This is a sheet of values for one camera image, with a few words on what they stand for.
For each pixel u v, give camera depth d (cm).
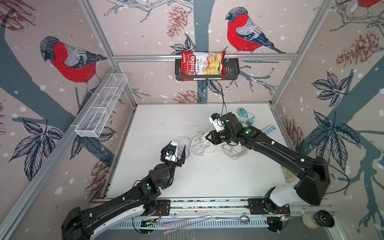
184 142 100
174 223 70
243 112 114
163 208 73
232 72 95
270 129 101
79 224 44
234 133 59
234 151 95
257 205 74
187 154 89
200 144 95
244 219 69
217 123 67
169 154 59
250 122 107
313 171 42
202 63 88
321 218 61
